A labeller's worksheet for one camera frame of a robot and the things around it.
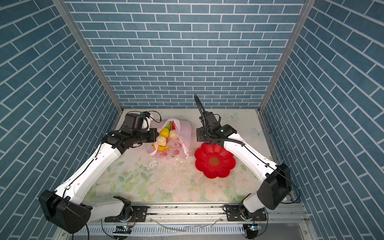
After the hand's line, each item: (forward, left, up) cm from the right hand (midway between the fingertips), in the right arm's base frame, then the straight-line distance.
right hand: (198, 132), depth 80 cm
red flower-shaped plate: (-5, -10, -22) cm, 25 cm away
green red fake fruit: (+16, +22, -16) cm, 32 cm away
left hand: (-4, +20, +2) cm, 21 cm away
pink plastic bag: (+1, +13, -19) cm, 23 cm away
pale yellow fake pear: (+8, +19, -16) cm, 26 cm away
